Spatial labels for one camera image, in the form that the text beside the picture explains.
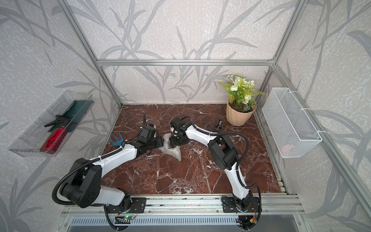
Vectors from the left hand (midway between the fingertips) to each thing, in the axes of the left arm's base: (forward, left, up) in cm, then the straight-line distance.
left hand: (163, 140), depth 91 cm
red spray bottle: (-16, +38, +28) cm, 50 cm away
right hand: (0, -7, -4) cm, 8 cm away
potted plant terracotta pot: (+16, -50, +4) cm, 53 cm away
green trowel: (+4, +44, +22) cm, 49 cm away
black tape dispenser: (+12, -37, -3) cm, 39 cm away
